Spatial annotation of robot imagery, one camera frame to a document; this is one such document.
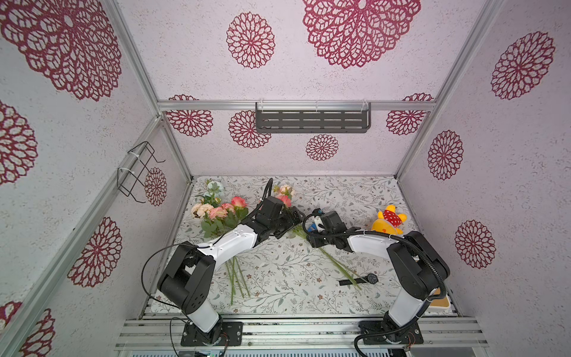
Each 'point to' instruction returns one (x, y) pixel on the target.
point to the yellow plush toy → (389, 222)
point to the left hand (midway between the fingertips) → (299, 221)
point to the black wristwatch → (371, 278)
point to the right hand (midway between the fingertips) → (310, 233)
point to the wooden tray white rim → (439, 306)
